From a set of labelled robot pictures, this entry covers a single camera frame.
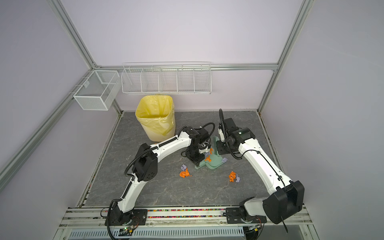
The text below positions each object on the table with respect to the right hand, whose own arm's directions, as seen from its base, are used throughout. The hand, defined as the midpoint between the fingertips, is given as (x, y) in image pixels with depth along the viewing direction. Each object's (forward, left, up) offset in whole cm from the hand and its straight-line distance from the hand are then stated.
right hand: (223, 149), depth 79 cm
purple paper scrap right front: (-10, -9, -16) cm, 21 cm away
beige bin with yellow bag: (+31, +43, -4) cm, 53 cm away
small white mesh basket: (+39, +81, +9) cm, 91 cm away
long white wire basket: (+48, +35, +13) cm, 61 cm away
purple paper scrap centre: (-3, +22, -15) cm, 27 cm away
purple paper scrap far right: (+2, -3, -15) cm, 16 cm away
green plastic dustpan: (+1, +5, -16) cm, 17 cm away
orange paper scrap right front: (-8, -6, -16) cm, 19 cm away
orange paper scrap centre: (-7, +21, -16) cm, 28 cm away
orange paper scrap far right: (+3, +7, -16) cm, 18 cm away
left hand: (-4, +14, -11) cm, 18 cm away
